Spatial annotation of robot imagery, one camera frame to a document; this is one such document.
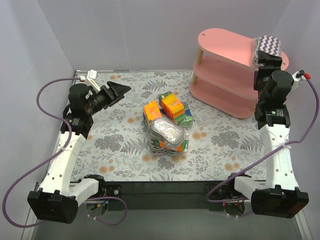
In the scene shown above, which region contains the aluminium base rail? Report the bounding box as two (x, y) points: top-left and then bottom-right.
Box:
(19, 181), (313, 240)

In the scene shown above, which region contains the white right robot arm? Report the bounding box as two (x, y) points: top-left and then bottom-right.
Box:
(231, 50), (309, 219)

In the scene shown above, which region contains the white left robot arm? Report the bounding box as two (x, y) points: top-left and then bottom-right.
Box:
(27, 80), (131, 224)

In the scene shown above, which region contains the orange boxed sponge pack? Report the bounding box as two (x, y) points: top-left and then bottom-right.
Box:
(143, 100), (162, 127)
(158, 91), (186, 123)
(150, 138), (189, 153)

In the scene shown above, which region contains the green blue sponge pack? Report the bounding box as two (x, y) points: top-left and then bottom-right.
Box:
(177, 102), (194, 128)

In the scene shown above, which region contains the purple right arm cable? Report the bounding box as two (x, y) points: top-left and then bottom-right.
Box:
(206, 77), (320, 217)

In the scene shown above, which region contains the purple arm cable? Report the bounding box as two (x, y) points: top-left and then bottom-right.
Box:
(206, 77), (320, 217)
(1, 76), (128, 229)

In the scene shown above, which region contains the floral table mat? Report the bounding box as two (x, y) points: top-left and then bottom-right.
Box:
(71, 71), (264, 181)

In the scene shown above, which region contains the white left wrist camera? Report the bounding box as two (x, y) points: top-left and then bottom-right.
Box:
(80, 69), (101, 93)

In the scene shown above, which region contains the purple wavy sponge pack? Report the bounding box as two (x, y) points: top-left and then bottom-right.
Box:
(150, 147), (186, 157)
(252, 35), (282, 57)

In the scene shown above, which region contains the pink three-tier shelf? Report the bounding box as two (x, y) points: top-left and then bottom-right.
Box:
(189, 27), (290, 120)

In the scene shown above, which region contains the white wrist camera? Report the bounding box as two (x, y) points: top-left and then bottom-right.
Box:
(291, 70), (311, 91)
(80, 69), (101, 93)

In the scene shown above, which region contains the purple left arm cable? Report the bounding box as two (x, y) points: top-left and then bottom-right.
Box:
(1, 76), (128, 229)

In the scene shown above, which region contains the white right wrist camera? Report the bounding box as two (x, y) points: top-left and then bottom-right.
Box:
(291, 70), (311, 91)

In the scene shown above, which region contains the silver scrubber sponge pack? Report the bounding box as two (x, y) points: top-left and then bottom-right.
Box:
(148, 116), (189, 146)

